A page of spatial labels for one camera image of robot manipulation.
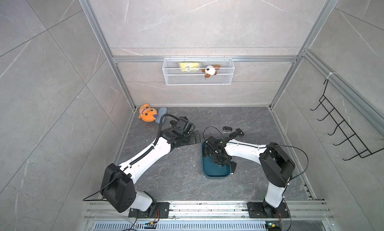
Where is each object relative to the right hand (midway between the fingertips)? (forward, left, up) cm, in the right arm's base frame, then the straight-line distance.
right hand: (219, 161), depth 90 cm
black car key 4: (+6, +8, +2) cm, 10 cm away
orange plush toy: (+32, +48, +9) cm, 59 cm away
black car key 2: (+21, -17, +1) cm, 27 cm away
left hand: (+7, +15, +18) cm, 24 cm away
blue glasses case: (+40, +41, +3) cm, 57 cm away
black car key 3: (+23, -8, +2) cm, 25 cm away
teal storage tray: (-6, +5, +3) cm, 9 cm away
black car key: (-4, -7, +2) cm, 9 cm away
